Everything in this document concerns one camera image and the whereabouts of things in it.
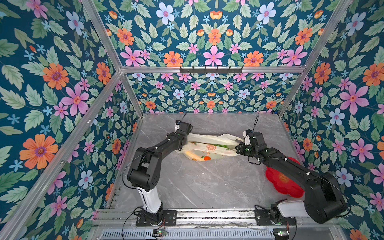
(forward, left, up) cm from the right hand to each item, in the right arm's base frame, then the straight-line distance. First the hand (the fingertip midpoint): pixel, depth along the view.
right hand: (235, 146), depth 88 cm
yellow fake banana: (-2, +25, -9) cm, 27 cm away
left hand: (+10, +34, -1) cm, 36 cm away
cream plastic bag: (0, +19, -1) cm, 19 cm away
